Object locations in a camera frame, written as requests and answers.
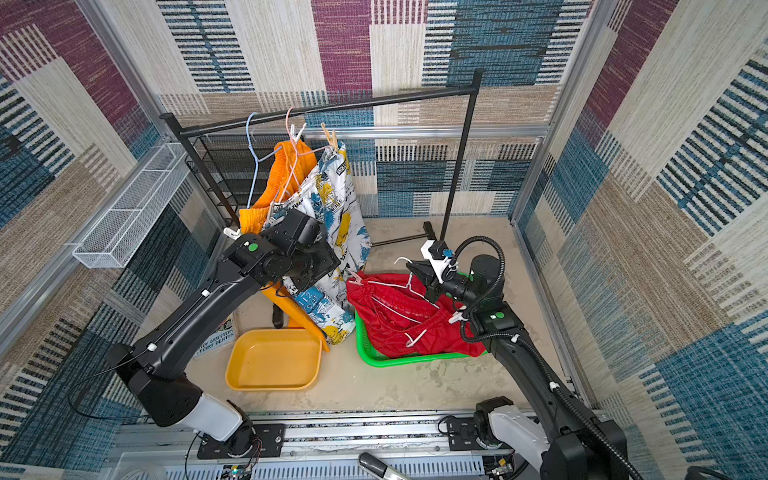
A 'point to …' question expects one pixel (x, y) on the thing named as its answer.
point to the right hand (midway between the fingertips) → (414, 266)
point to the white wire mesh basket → (120, 232)
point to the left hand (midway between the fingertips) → (337, 265)
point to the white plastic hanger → (408, 285)
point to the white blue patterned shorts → (328, 188)
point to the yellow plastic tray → (273, 358)
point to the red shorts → (400, 320)
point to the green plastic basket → (421, 360)
